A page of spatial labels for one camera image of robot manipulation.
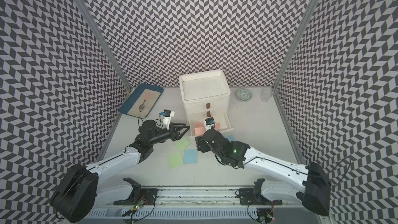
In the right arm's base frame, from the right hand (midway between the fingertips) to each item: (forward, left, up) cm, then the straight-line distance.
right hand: (203, 139), depth 75 cm
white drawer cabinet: (+22, -2, +9) cm, 24 cm away
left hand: (+6, +8, +2) cm, 10 cm away
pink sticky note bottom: (+3, +2, +5) cm, 6 cm away
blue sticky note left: (-2, +8, -18) cm, 20 cm away
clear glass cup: (+40, -44, -10) cm, 60 cm away
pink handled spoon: (+32, +43, -13) cm, 55 cm away
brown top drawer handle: (+18, -3, +3) cm, 19 cm away
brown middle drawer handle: (+18, -3, -3) cm, 18 cm away
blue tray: (+48, +50, -13) cm, 70 cm away
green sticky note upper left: (+4, +13, -14) cm, 20 cm away
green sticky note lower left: (-5, +16, -15) cm, 23 cm away
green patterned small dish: (+41, -29, -14) cm, 52 cm away
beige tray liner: (+34, +39, -13) cm, 54 cm away
